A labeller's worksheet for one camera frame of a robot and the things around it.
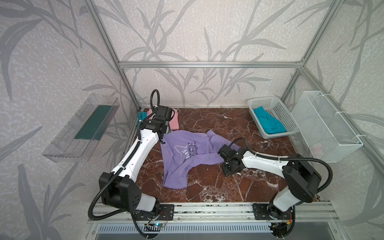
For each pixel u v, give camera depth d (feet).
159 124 1.80
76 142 2.09
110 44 2.77
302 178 1.46
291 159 1.56
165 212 2.38
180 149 3.06
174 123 3.45
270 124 3.39
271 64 3.09
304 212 2.47
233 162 2.07
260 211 2.42
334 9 2.34
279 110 3.68
